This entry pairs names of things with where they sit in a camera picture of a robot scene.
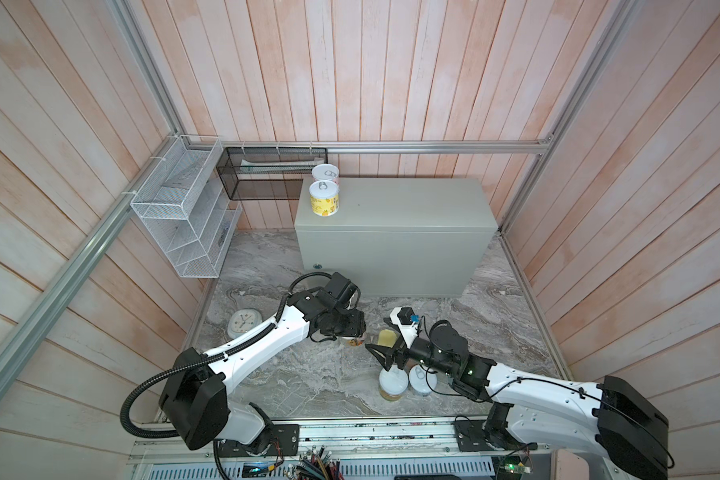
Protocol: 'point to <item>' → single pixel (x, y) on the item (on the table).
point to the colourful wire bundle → (312, 465)
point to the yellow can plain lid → (352, 341)
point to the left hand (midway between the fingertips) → (355, 333)
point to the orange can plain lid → (392, 383)
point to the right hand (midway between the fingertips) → (377, 332)
